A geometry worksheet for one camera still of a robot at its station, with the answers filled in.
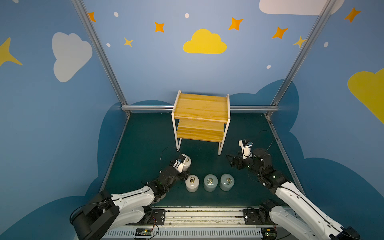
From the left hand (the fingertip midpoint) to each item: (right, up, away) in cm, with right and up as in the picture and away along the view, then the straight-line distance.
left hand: (185, 159), depth 83 cm
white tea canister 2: (+4, -12, -5) cm, 13 cm away
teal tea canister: (+14, -11, -5) cm, 18 cm away
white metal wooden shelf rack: (+8, +23, -9) cm, 26 cm away
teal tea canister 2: (+22, -11, -5) cm, 25 cm away
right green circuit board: (+42, -35, -10) cm, 55 cm away
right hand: (+27, +5, -3) cm, 28 cm away
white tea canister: (+1, 0, -6) cm, 6 cm away
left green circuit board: (-20, -33, -12) cm, 40 cm away
